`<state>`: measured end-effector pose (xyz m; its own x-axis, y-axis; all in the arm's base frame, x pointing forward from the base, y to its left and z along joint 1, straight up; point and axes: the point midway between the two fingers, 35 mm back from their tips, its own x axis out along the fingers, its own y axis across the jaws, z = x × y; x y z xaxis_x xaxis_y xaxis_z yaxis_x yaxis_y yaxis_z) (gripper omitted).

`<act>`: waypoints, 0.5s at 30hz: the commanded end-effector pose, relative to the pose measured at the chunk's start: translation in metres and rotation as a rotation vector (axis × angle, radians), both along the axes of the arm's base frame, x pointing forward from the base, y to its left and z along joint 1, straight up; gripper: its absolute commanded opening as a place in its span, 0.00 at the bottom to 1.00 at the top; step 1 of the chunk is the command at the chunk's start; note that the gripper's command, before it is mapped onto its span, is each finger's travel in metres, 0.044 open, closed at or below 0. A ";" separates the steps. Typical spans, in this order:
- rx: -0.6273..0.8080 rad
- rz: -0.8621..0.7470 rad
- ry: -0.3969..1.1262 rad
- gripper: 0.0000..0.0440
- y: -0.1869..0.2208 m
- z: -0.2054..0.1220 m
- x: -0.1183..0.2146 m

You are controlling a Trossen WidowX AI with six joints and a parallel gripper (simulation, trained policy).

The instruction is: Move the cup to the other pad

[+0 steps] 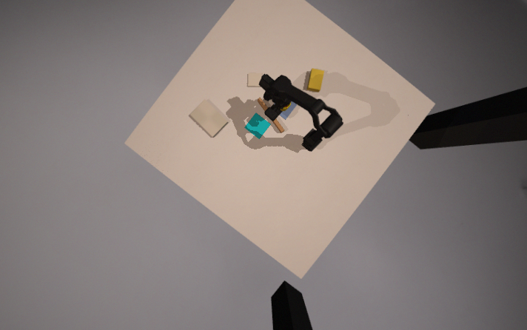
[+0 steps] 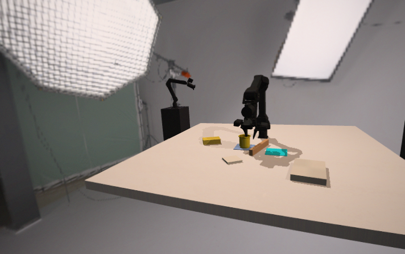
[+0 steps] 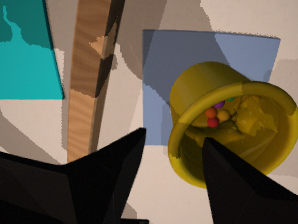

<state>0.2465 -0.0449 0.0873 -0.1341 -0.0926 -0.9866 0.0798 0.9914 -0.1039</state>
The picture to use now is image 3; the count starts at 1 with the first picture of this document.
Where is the orange marble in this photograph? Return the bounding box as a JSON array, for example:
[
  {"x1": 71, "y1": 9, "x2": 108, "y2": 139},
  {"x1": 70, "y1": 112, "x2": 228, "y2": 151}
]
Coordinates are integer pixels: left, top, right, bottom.
[{"x1": 205, "y1": 107, "x2": 218, "y2": 119}]

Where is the olive-yellow cup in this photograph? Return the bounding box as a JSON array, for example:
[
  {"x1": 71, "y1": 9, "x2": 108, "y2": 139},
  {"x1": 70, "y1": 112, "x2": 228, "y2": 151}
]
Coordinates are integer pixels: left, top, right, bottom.
[{"x1": 168, "y1": 61, "x2": 298, "y2": 188}]

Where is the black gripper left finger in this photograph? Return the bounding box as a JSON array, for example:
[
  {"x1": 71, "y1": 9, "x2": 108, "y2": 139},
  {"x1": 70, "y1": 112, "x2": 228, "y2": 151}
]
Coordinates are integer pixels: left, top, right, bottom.
[{"x1": 0, "y1": 127, "x2": 146, "y2": 224}]

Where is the red marble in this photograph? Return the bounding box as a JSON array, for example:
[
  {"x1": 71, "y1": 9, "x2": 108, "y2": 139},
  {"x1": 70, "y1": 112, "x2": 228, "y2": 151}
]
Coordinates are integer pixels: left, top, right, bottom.
[{"x1": 208, "y1": 116, "x2": 220, "y2": 128}]

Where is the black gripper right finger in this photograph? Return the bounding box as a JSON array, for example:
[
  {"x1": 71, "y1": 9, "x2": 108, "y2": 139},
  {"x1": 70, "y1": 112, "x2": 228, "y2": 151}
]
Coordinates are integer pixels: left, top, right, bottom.
[{"x1": 202, "y1": 137, "x2": 298, "y2": 224}]

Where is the yellow marble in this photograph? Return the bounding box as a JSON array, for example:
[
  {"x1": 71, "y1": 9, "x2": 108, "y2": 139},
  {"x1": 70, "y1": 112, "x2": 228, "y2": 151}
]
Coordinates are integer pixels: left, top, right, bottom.
[{"x1": 218, "y1": 108, "x2": 230, "y2": 121}]

